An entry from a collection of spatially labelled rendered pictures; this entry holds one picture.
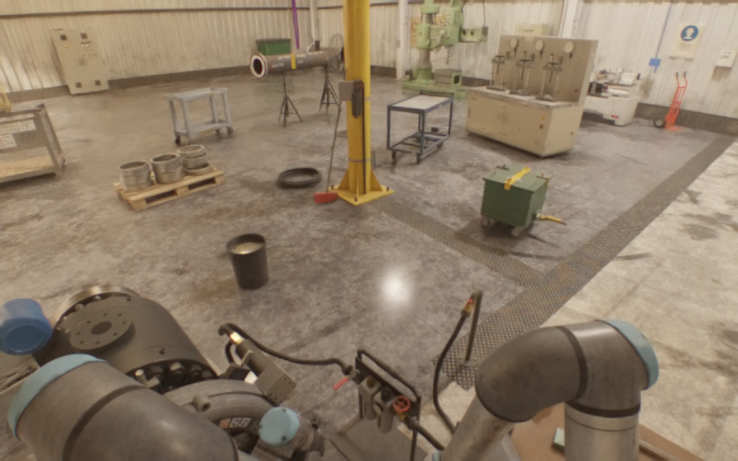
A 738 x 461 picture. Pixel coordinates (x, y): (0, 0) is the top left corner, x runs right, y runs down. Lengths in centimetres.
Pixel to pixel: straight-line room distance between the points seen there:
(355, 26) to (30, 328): 359
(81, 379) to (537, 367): 59
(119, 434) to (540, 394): 54
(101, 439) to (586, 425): 65
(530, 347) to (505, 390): 8
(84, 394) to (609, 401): 69
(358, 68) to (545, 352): 385
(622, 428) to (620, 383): 7
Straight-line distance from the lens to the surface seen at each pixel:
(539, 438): 178
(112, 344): 164
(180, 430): 49
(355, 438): 220
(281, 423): 101
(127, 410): 49
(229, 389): 132
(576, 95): 674
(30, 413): 57
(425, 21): 1264
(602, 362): 66
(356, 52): 422
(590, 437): 72
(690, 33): 1079
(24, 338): 179
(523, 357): 63
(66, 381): 56
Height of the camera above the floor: 190
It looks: 30 degrees down
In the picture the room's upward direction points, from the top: straight up
